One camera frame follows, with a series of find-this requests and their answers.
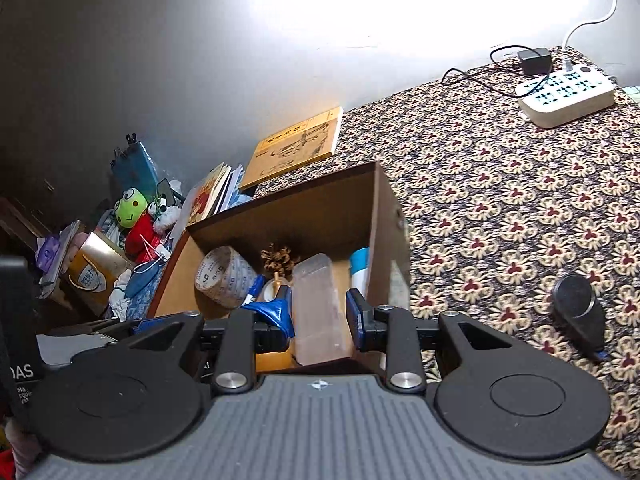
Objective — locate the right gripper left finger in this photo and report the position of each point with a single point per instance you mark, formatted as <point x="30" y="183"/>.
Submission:
<point x="233" y="343"/>

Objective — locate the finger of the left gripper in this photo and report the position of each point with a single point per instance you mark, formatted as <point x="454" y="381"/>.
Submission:
<point x="145" y="324"/>

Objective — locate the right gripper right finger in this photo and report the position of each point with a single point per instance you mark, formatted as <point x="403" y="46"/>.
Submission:
<point x="396" y="333"/>

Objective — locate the clear plastic case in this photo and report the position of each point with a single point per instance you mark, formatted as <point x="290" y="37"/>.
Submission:
<point x="319" y="319"/>

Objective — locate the white bottle blue cap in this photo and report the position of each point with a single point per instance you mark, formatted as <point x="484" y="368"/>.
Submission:
<point x="359" y="270"/>

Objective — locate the brown gourd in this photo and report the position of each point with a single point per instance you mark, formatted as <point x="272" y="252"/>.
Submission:
<point x="276" y="282"/>

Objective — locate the gold box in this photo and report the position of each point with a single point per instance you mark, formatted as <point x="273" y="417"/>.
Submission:
<point x="94" y="269"/>

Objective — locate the blue white marker pen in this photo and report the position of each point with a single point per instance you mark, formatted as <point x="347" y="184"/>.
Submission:
<point x="255" y="290"/>

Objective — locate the small clear tape roll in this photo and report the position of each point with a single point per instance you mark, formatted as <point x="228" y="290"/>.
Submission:
<point x="267" y="293"/>

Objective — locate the large printed tape roll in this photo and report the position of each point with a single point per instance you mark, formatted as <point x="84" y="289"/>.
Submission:
<point x="225" y="277"/>

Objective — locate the pine cone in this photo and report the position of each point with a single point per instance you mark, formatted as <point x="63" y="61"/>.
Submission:
<point x="278" y="261"/>

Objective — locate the brown cardboard shoe box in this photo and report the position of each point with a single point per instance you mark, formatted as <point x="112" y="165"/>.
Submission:
<point x="336" y="214"/>

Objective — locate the green frog plush toy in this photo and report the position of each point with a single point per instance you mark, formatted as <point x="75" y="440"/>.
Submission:
<point x="132" y="214"/>

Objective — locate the stack of books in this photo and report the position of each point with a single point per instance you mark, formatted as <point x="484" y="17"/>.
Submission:
<point x="218" y="192"/>

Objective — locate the blue bag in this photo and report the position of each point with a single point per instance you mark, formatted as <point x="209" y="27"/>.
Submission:
<point x="133" y="167"/>

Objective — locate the floral patterned tablecloth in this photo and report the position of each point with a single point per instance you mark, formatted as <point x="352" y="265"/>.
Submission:
<point x="499" y="209"/>

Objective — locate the yellow book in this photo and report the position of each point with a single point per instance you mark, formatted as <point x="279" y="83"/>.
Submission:
<point x="299" y="145"/>

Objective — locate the white power strip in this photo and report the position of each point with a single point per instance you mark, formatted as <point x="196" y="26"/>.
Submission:
<point x="563" y="96"/>

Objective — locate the black power adapter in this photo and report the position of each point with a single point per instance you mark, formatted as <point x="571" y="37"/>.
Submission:
<point x="535" y="62"/>

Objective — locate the light mattress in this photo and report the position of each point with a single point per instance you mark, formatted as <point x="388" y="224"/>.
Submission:
<point x="633" y="92"/>

